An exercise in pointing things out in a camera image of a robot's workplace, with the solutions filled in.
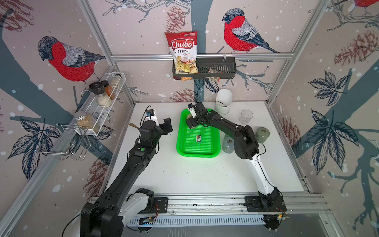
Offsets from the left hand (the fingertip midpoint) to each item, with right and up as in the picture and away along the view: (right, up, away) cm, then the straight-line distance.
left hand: (165, 116), depth 78 cm
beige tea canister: (+12, 0, +21) cm, 25 cm away
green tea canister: (+60, -12, +14) cm, 62 cm away
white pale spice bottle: (-31, +21, +8) cm, 38 cm away
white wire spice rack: (-40, -12, -11) cm, 44 cm away
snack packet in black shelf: (+31, +34, +29) cm, 54 cm away
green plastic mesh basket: (+19, -18, +20) cm, 32 cm away
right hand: (+14, -2, +24) cm, 28 cm away
